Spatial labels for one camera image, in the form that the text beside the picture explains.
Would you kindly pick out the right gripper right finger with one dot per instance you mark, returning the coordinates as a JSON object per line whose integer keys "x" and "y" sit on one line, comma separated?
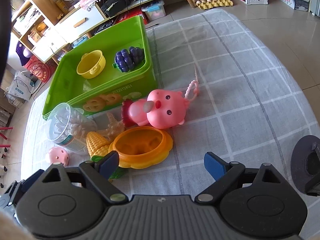
{"x": 226, "y": 176}

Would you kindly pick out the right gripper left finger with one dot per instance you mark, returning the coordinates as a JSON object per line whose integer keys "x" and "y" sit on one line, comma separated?
{"x": 96, "y": 175}

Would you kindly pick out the yellow toy corn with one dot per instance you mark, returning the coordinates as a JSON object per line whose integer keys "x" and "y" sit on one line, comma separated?
{"x": 97, "y": 146}

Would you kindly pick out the orange pumpkin toy bowl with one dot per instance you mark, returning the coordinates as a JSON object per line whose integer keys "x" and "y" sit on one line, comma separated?
{"x": 142, "y": 147}

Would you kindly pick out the tan starfish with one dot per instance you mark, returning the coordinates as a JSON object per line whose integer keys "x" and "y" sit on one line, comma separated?
{"x": 114, "y": 128}

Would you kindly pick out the pink pig toy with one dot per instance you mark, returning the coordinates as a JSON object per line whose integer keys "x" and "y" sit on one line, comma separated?
{"x": 162, "y": 109}

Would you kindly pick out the clear cotton swab jar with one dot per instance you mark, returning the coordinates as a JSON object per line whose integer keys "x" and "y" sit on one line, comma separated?
{"x": 67, "y": 127}

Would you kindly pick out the grey checked table cloth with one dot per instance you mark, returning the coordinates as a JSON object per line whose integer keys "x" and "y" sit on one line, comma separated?
{"x": 250, "y": 109}

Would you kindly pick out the green plastic storage bin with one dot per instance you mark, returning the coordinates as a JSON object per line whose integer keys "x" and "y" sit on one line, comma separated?
{"x": 98, "y": 75}

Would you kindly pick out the yellow toy pot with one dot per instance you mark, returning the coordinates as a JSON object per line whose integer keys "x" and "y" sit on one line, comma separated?
{"x": 91, "y": 64}

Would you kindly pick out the purple toy grapes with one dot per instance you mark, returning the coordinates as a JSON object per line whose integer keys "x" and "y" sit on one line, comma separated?
{"x": 127, "y": 60}

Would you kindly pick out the red printed bag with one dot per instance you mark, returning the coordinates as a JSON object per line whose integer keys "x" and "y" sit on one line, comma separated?
{"x": 43, "y": 71}

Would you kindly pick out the white paper shopping bag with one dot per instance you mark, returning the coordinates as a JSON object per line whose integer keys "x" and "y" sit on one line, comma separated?
{"x": 22, "y": 86}

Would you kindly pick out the white wooden tv cabinet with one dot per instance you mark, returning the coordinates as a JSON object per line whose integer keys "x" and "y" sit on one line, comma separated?
{"x": 62, "y": 32}

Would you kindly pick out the clear plastic storage box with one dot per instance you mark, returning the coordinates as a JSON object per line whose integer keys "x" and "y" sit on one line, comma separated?
{"x": 154, "y": 11}

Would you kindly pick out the black bag on shelf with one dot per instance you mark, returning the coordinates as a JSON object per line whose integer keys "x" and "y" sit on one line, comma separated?
{"x": 111, "y": 7}

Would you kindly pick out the yellow egg tray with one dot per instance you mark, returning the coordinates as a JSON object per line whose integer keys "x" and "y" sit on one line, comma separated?
{"x": 209, "y": 4}

